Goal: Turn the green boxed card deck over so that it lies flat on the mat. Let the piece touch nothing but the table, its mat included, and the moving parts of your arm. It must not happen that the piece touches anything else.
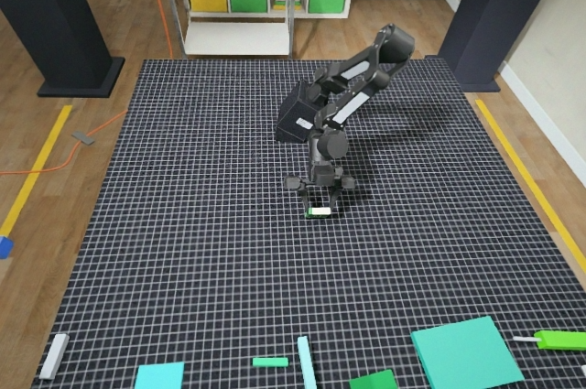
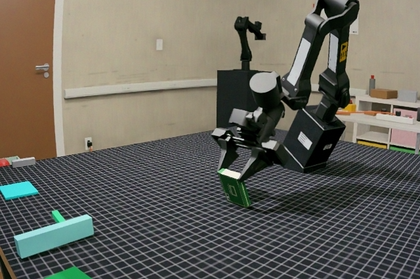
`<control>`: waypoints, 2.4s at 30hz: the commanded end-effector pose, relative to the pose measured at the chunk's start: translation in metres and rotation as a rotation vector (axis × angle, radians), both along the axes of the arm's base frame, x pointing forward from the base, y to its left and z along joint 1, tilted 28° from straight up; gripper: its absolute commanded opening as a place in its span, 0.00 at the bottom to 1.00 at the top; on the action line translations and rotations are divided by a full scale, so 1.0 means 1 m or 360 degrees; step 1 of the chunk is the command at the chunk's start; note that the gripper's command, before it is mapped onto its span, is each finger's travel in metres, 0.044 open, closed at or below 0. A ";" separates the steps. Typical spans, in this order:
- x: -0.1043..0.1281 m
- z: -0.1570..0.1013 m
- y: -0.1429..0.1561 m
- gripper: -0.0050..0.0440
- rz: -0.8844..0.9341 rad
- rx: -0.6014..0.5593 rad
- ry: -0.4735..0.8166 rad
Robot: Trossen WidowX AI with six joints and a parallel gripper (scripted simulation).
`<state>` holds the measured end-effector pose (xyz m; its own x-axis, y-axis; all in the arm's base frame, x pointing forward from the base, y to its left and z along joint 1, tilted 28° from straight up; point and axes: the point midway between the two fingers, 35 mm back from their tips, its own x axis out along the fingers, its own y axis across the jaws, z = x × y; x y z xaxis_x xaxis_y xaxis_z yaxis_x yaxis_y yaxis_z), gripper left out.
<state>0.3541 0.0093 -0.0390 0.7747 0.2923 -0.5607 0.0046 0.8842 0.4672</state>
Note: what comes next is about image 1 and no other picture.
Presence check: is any turquoise flat square tile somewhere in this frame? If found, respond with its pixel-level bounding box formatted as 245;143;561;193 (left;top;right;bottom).
410;317;524;389

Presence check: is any light blue rectangular block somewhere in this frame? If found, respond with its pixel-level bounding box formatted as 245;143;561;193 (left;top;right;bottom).
298;337;316;389

